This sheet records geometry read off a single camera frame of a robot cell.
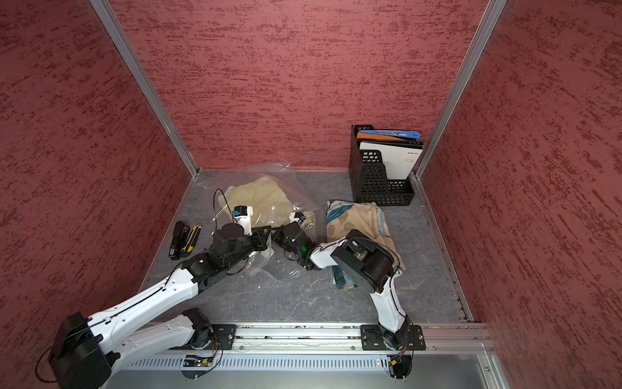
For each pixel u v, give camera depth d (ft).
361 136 3.20
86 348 1.26
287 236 2.41
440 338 2.49
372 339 2.41
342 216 3.19
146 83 2.87
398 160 3.11
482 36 2.49
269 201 2.71
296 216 2.89
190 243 3.10
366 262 1.77
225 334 2.44
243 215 2.25
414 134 3.11
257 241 2.26
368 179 3.03
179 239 3.10
